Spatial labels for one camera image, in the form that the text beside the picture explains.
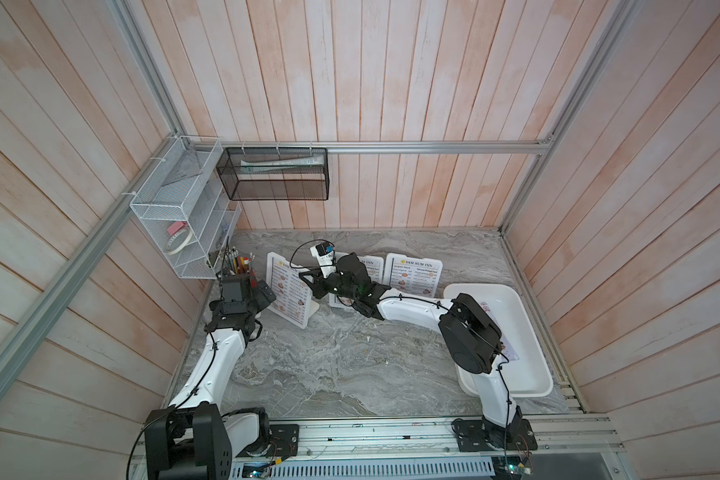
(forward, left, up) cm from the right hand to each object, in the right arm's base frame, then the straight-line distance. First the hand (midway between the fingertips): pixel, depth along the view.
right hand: (299, 275), depth 84 cm
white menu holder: (-2, +4, -7) cm, 8 cm away
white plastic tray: (-17, -66, -19) cm, 71 cm away
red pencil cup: (+8, +21, -6) cm, 24 cm away
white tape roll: (+4, +33, +9) cm, 35 cm away
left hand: (-4, +13, -5) cm, 15 cm away
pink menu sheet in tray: (-14, -63, -19) cm, 67 cm away
